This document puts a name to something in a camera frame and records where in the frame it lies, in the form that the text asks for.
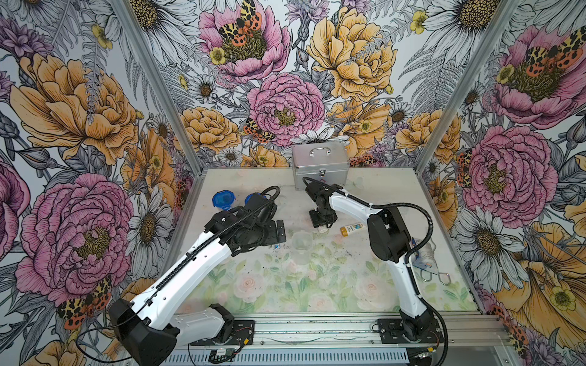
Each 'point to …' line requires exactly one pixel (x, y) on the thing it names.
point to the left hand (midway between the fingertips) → (269, 243)
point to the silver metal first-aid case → (328, 162)
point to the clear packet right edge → (424, 259)
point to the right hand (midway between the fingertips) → (321, 227)
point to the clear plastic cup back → (301, 245)
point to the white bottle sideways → (345, 229)
